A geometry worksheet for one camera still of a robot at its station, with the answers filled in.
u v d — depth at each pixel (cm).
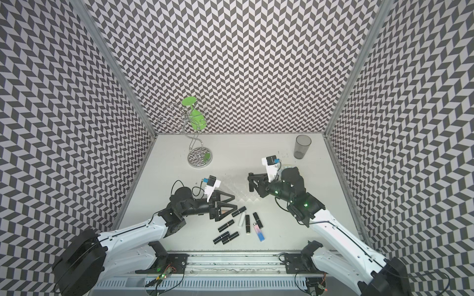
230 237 79
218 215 63
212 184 65
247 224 83
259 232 80
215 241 77
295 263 74
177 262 72
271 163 62
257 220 83
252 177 71
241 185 70
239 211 86
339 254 46
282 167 62
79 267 40
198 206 63
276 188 63
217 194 71
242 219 84
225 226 81
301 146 97
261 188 62
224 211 65
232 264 74
